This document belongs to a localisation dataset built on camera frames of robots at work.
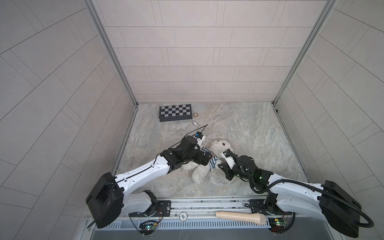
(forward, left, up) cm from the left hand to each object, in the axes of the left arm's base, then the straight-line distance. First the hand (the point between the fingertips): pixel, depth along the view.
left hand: (209, 153), depth 78 cm
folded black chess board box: (+34, +22, -8) cm, 42 cm away
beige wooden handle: (-28, -21, -7) cm, 36 cm away
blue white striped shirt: (-3, -3, -4) cm, 6 cm away
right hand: (-6, -5, -6) cm, 10 cm away
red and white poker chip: (+35, +8, -11) cm, 38 cm away
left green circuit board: (-31, +28, -9) cm, 43 cm away
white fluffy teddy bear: (-10, +4, -3) cm, 11 cm away
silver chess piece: (+26, +8, -10) cm, 29 cm away
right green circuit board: (-30, -31, -11) cm, 44 cm away
